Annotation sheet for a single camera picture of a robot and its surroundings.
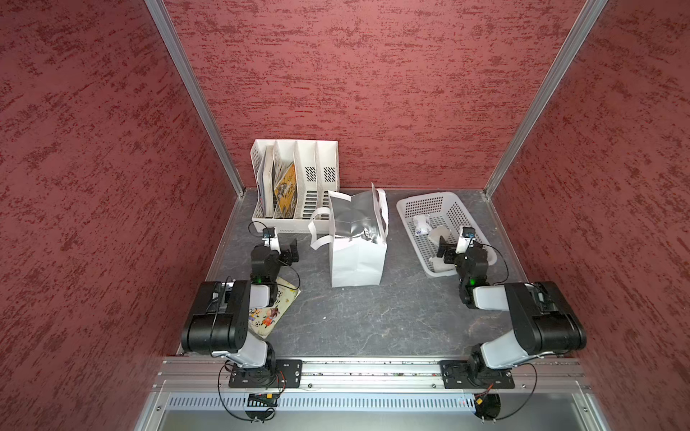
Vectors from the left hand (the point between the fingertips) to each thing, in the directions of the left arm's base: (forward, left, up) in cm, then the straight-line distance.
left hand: (283, 243), depth 94 cm
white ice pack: (+13, -53, -5) cm, 55 cm away
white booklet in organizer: (+18, +7, +14) cm, 24 cm away
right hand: (+1, -61, +1) cm, 61 cm away
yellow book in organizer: (+17, 0, +8) cm, 18 cm away
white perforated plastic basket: (+21, -64, -4) cm, 67 cm away
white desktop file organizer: (+34, -10, +8) cm, 36 cm away
